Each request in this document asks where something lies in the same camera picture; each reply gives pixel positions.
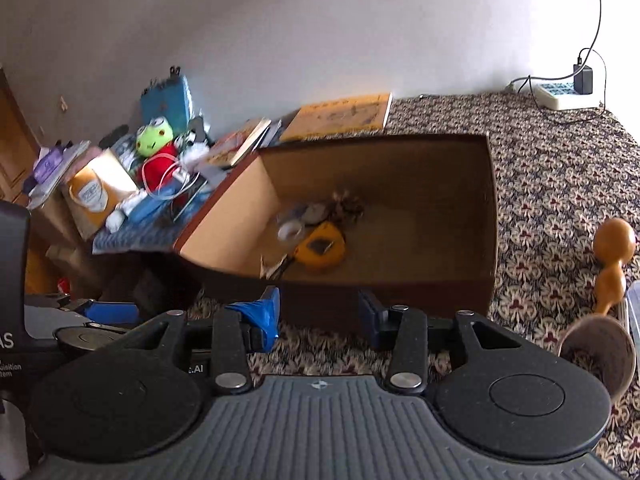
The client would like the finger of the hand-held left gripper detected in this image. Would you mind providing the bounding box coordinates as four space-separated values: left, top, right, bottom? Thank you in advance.
82 299 142 327

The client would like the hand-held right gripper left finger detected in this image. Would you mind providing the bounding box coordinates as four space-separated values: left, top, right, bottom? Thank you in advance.
115 286 279 395

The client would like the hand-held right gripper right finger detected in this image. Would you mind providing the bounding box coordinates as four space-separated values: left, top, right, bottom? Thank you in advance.
357 289 541 395

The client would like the yellow tape measure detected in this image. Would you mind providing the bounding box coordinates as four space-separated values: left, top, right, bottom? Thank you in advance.
292 221 347 272

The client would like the blue correction tape dispenser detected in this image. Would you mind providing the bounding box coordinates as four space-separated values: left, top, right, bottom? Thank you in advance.
276 205 312 242

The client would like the brown pine cone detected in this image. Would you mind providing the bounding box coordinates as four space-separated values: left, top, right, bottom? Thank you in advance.
330 189 367 224

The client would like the small silver tape roll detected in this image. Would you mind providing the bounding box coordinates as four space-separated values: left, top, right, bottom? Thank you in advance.
300 202 332 226

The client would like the brown cardboard box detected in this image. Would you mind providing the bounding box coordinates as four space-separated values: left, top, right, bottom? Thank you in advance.
172 132 498 322

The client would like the plain cardboard box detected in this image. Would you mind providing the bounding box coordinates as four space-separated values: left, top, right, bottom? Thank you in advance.
27 192 103 286

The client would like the blue patterned cloth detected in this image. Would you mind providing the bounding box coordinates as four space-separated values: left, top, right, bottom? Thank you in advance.
92 199 202 256

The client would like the purple packet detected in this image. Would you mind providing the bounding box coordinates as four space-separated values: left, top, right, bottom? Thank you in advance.
31 144 67 182

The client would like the orange white paper bag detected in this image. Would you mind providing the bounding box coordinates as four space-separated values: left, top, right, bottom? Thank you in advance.
67 150 139 241

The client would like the wooden door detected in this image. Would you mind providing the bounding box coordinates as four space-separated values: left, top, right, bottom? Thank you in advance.
0 67 42 207

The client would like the thin paperback book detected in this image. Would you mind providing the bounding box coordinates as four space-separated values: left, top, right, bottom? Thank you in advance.
204 117 272 170

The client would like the green frog plush red body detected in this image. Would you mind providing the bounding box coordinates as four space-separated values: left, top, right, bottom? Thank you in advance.
134 115 182 192

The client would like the panda plush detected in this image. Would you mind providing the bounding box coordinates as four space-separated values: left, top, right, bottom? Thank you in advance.
175 130 212 162

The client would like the yellow book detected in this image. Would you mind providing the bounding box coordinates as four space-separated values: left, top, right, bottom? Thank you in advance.
279 92 393 143

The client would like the blue box with clips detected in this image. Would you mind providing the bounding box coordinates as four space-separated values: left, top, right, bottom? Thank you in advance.
140 72 194 132

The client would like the floral patterned cloth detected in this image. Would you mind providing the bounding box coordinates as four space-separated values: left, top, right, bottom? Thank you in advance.
192 92 640 476

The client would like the large printed packing tape roll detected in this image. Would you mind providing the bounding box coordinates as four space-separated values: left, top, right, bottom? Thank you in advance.
557 315 637 405

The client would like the tan dried gourd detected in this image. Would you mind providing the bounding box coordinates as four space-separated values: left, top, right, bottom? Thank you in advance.
592 217 638 317

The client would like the white power strip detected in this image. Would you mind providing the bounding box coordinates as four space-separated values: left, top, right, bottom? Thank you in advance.
534 80 602 111

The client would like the black power adapter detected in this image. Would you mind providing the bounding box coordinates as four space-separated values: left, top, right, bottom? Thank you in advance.
572 50 595 96

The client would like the white charging cable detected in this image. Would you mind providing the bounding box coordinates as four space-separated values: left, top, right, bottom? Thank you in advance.
140 157 201 201

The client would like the black power cable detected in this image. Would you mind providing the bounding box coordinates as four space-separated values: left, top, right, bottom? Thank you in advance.
510 0 610 113

